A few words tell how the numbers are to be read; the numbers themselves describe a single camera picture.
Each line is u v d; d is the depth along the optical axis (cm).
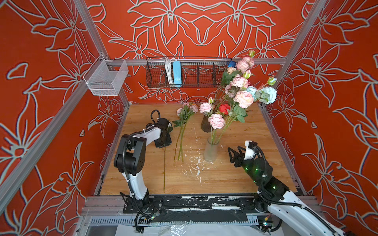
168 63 87
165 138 87
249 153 66
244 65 74
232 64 81
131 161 49
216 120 67
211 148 83
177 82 92
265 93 57
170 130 101
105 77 93
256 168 57
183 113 108
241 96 53
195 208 73
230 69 78
